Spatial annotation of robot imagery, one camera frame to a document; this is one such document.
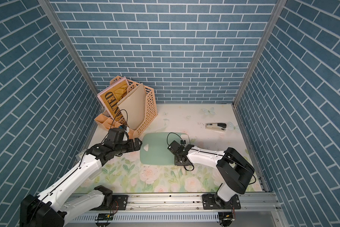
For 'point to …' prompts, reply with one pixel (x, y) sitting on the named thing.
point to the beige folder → (134, 104)
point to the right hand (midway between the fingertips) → (180, 162)
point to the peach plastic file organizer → (109, 123)
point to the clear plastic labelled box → (79, 156)
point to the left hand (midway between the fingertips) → (139, 143)
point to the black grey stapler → (216, 126)
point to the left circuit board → (105, 216)
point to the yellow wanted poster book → (111, 95)
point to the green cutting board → (154, 148)
